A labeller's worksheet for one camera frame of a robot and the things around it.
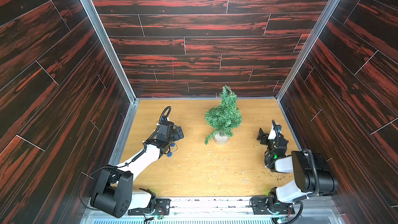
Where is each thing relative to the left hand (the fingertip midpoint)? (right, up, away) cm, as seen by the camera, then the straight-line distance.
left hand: (176, 130), depth 90 cm
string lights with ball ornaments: (-4, -14, 0) cm, 15 cm away
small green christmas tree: (+26, +8, -15) cm, 31 cm away
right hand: (+57, +1, +1) cm, 57 cm away
